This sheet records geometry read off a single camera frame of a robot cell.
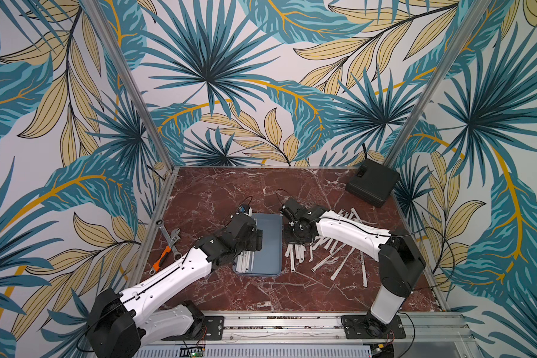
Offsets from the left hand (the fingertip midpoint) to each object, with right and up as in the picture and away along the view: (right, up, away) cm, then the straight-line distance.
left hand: (251, 237), depth 80 cm
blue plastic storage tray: (+6, -12, +10) cm, 16 cm away
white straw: (-3, -11, +8) cm, 14 cm away
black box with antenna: (+56, +21, +28) cm, 66 cm away
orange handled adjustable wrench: (-33, -3, +13) cm, 36 cm away
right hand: (+14, -2, +7) cm, 15 cm away
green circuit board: (-17, -36, -9) cm, 40 cm away
